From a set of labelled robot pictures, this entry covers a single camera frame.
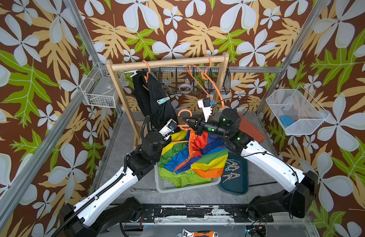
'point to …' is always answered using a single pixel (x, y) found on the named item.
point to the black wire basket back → (185, 80)
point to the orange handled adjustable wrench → (186, 233)
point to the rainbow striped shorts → (205, 155)
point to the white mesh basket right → (296, 111)
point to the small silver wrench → (133, 189)
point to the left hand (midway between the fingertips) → (160, 123)
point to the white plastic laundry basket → (162, 186)
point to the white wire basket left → (99, 87)
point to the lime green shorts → (183, 178)
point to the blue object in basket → (287, 120)
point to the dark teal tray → (235, 179)
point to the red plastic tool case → (247, 128)
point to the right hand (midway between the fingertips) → (183, 119)
